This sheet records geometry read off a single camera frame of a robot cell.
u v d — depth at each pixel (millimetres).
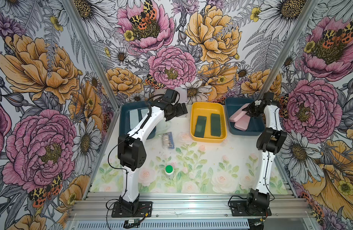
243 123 1082
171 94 706
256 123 1105
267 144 701
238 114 1054
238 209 732
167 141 978
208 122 1111
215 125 1088
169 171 781
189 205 1980
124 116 1118
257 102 1025
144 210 733
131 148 524
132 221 703
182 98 1084
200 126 1084
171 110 743
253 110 951
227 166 894
